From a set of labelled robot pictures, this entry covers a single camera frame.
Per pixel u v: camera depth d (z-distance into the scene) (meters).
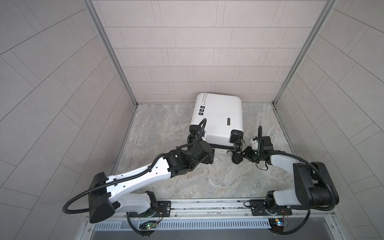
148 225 0.64
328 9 0.72
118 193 0.39
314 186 0.43
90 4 0.71
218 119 0.81
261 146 0.72
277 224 0.68
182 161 0.50
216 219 0.70
